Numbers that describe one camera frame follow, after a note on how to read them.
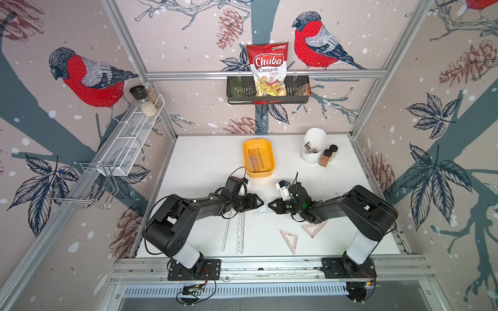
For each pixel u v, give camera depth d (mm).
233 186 731
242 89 923
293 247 794
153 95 856
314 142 1067
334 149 1010
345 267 665
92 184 603
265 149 1138
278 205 815
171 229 449
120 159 798
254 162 1067
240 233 832
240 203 778
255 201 802
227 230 834
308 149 1033
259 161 1078
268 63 812
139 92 775
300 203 733
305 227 849
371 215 481
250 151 1113
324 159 1012
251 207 785
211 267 733
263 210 898
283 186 853
